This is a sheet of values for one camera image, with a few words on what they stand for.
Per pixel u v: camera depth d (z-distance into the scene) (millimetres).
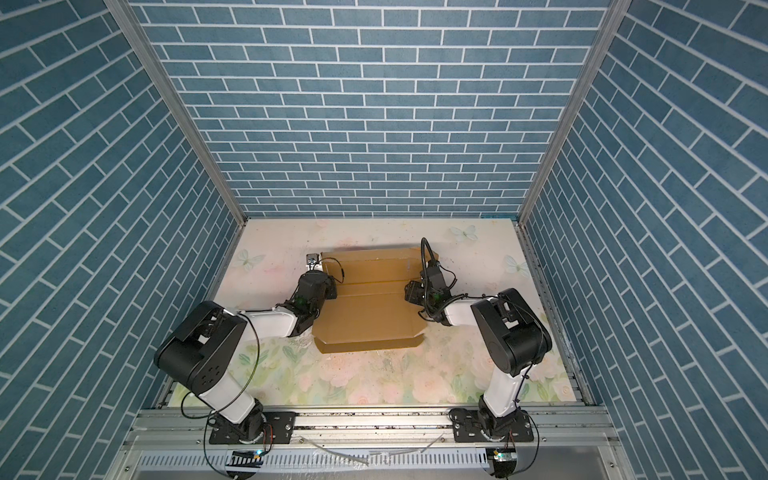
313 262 818
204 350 464
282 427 737
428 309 749
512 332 500
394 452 707
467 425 736
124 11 694
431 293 766
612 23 722
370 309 980
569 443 770
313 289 722
